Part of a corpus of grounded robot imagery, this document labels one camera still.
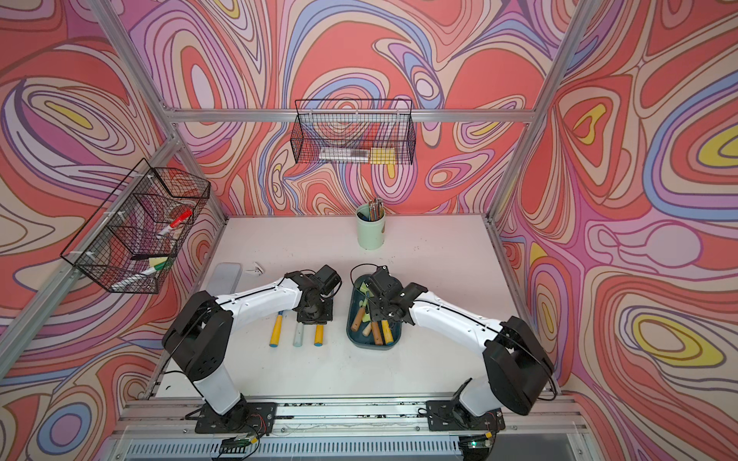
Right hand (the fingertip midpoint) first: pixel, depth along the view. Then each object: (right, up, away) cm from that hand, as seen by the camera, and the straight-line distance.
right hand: (383, 314), depth 85 cm
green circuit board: (-38, -29, -14) cm, 50 cm away
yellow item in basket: (0, +50, +6) cm, 50 cm away
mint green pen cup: (-4, +28, +18) cm, 33 cm away
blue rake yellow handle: (-19, -6, -1) cm, 20 cm away
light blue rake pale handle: (-26, -7, +1) cm, 27 cm away
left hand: (-17, -3, +4) cm, 18 cm away
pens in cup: (-2, +33, +16) cm, 37 cm away
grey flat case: (-55, +9, +14) cm, 58 cm away
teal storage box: (-6, -6, +2) cm, 9 cm away
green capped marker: (-66, +12, -13) cm, 68 cm away
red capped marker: (-57, +27, -9) cm, 63 cm away
